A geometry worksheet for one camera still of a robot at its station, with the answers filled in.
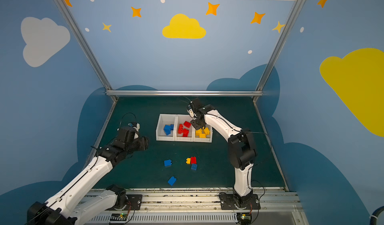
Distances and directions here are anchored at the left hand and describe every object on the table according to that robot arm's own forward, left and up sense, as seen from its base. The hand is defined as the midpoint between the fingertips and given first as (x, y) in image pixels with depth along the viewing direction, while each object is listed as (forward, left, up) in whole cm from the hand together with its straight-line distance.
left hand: (144, 138), depth 82 cm
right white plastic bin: (+7, -37, -11) cm, 39 cm away
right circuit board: (-34, -54, -17) cm, 66 cm away
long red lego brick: (+15, -19, -12) cm, 27 cm away
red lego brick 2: (-6, -28, -15) cm, 32 cm away
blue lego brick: (+14, -13, -8) cm, 21 cm away
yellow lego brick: (+10, -34, -13) cm, 38 cm away
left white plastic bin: (+22, -7, -11) cm, 25 cm away
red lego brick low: (+12, -22, -12) cm, 27 cm away
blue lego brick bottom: (-18, -16, -13) cm, 27 cm away
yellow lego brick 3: (+13, -36, -11) cm, 40 cm away
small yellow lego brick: (-7, -25, -14) cm, 29 cm away
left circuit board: (-35, +9, -17) cm, 40 cm away
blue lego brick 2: (-8, -12, -14) cm, 20 cm away
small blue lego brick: (-11, -28, -12) cm, 33 cm away
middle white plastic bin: (+20, -18, -9) cm, 29 cm away
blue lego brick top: (+13, -10, -11) cm, 20 cm away
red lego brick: (+19, -23, -12) cm, 32 cm away
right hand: (+14, -32, -2) cm, 35 cm away
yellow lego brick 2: (+12, -31, -11) cm, 35 cm away
